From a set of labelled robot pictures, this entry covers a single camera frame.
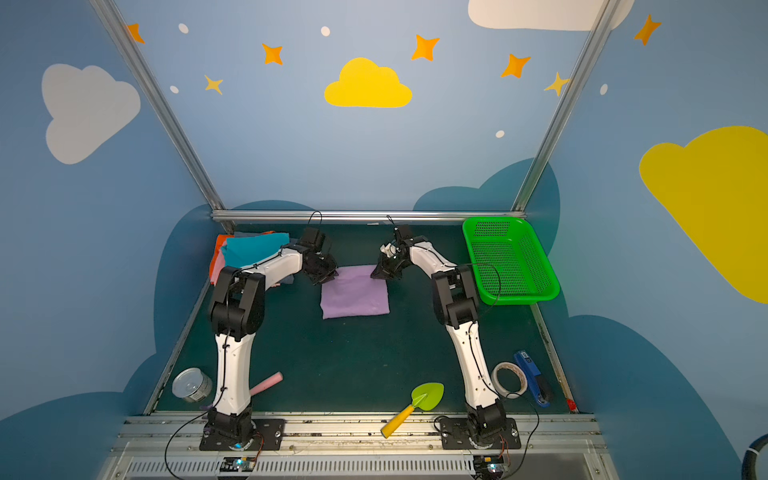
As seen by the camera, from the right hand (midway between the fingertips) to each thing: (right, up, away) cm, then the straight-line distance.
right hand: (374, 272), depth 104 cm
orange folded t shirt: (-59, +9, +6) cm, 60 cm away
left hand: (-12, 0, 0) cm, 12 cm away
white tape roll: (+43, -28, -22) cm, 56 cm away
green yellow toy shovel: (+15, -32, -26) cm, 44 cm away
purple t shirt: (-7, -7, -5) cm, 11 cm away
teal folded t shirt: (-46, +7, 0) cm, 47 cm away
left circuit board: (-32, -45, -33) cm, 64 cm away
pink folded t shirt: (-55, +1, -1) cm, 56 cm away
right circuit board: (+29, -45, -33) cm, 63 cm away
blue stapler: (+45, -27, -24) cm, 57 cm away
